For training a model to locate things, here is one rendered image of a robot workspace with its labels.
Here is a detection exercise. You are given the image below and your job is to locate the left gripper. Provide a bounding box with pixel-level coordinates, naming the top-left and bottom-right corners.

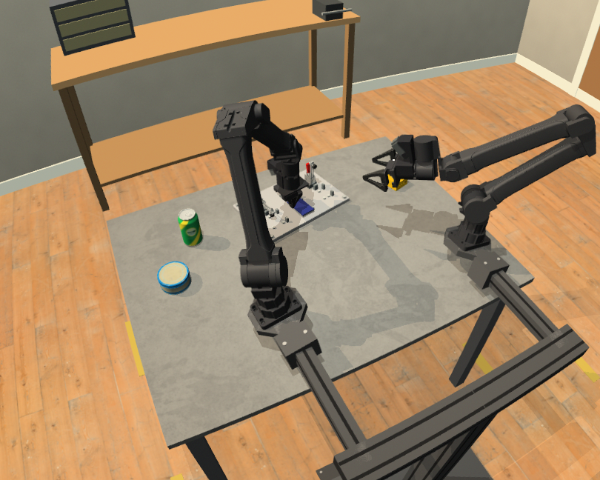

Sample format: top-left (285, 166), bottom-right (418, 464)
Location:
top-left (273, 174), bottom-right (309, 208)

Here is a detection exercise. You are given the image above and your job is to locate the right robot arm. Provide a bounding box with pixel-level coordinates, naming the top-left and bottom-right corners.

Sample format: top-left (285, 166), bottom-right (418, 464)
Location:
top-left (391, 104), bottom-right (596, 251)

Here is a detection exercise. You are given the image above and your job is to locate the grey toggle clamp with red handle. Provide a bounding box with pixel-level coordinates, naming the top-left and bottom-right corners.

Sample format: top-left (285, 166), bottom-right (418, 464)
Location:
top-left (304, 161), bottom-right (317, 189)
top-left (261, 198), bottom-right (275, 217)

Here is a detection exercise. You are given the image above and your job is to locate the round tin with blue rim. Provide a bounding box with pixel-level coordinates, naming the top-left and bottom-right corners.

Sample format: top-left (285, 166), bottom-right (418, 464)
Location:
top-left (157, 261), bottom-right (191, 295)

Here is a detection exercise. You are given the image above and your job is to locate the green drink can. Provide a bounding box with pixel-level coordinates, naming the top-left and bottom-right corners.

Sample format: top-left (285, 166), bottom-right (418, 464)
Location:
top-left (178, 208), bottom-right (203, 246)

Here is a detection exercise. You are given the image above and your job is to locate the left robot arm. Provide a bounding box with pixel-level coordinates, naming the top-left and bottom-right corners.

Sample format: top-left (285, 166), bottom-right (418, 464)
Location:
top-left (213, 100), bottom-right (303, 330)

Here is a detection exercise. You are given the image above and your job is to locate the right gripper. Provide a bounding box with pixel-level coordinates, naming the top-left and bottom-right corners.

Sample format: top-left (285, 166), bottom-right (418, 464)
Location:
top-left (362, 148), bottom-right (418, 192)

